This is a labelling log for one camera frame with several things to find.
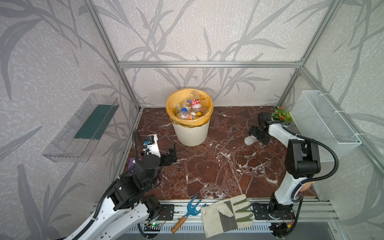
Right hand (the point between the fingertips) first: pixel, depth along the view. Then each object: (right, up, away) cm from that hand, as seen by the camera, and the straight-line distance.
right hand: (254, 134), depth 98 cm
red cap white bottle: (-4, -3, -3) cm, 6 cm away
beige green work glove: (-20, -36, -26) cm, 49 cm away
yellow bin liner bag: (-50, +24, -7) cm, 56 cm away
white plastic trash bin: (-41, 0, -12) cm, 43 cm away
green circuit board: (-59, -43, -26) cm, 78 cm away
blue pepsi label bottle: (-44, +19, -9) cm, 49 cm away
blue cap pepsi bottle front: (-46, +13, -12) cm, 49 cm away
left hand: (-50, -2, -32) cm, 60 cm away
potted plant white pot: (+17, +12, -4) cm, 21 cm away
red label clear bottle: (-39, +19, -14) cm, 45 cm away
